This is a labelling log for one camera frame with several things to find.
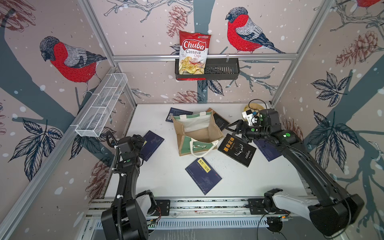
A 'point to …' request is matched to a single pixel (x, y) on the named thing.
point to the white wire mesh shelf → (97, 116)
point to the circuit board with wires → (151, 223)
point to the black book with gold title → (240, 150)
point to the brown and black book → (221, 122)
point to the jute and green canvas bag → (197, 133)
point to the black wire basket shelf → (215, 69)
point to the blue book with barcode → (173, 112)
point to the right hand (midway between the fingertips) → (228, 129)
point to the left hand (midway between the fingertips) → (139, 136)
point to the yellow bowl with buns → (254, 107)
